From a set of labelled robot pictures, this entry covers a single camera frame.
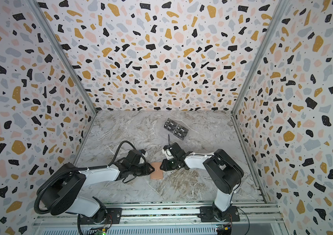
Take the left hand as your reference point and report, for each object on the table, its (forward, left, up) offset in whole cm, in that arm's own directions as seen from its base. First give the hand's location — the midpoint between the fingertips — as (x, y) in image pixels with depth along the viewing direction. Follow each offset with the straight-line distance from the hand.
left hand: (156, 169), depth 88 cm
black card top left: (+30, -8, +6) cm, 31 cm away
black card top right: (+24, -15, +5) cm, 29 cm away
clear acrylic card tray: (+26, -13, +6) cm, 30 cm away
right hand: (+1, -4, -1) cm, 4 cm away
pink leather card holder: (-2, -1, -2) cm, 3 cm away
